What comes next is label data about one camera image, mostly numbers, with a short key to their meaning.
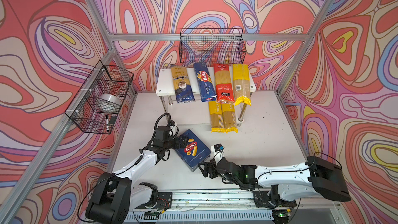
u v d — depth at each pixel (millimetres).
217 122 931
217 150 688
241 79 750
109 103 704
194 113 977
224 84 742
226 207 722
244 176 575
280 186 638
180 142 769
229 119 933
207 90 682
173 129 785
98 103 702
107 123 719
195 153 822
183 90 704
